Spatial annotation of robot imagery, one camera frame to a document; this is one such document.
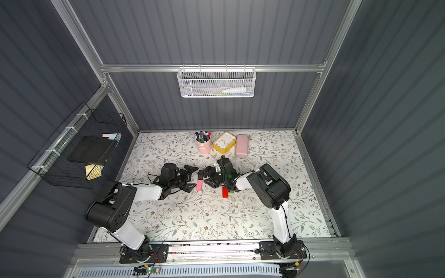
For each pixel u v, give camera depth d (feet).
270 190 1.76
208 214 2.77
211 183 2.86
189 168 2.84
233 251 2.47
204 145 3.32
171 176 2.54
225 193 2.99
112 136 2.60
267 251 2.40
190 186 3.04
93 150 2.42
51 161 2.03
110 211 1.54
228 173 2.55
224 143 3.65
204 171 2.86
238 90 3.04
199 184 3.08
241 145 3.68
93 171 1.99
